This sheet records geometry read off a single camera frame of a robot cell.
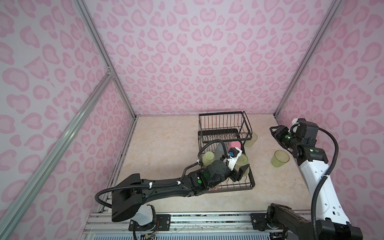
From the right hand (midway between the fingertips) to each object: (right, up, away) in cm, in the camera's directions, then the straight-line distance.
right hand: (273, 128), depth 73 cm
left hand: (-16, -14, -7) cm, 22 cm away
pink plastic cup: (-16, -10, +15) cm, 23 cm away
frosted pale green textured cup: (-3, -10, +24) cm, 26 cm away
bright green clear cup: (-17, -14, -6) cm, 23 cm away
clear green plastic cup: (+9, -17, +10) cm, 21 cm away
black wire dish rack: (-19, -5, +32) cm, 37 cm away
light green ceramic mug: (-32, -17, +9) cm, 37 cm away
